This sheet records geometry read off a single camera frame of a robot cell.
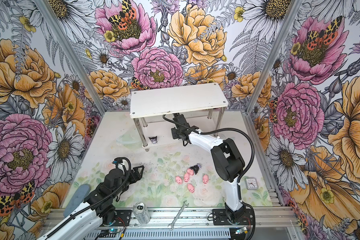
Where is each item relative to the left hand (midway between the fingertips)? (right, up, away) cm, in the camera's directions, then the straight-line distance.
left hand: (138, 173), depth 84 cm
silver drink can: (+7, -12, -19) cm, 24 cm away
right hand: (+21, +21, +12) cm, 32 cm away
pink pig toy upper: (+27, -2, +3) cm, 27 cm away
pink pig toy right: (+37, -4, +1) cm, 37 cm away
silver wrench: (+19, -22, -11) cm, 31 cm away
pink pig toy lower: (+29, -8, -2) cm, 30 cm away
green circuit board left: (-8, -23, -13) cm, 28 cm away
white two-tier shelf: (+14, +32, -10) cm, 36 cm away
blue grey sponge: (-30, -12, -6) cm, 33 cm away
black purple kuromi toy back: (+32, +1, +5) cm, 33 cm away
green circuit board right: (+52, -23, -12) cm, 58 cm away
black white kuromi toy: (+7, +18, +8) cm, 20 cm away
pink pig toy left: (+22, -4, +1) cm, 22 cm away
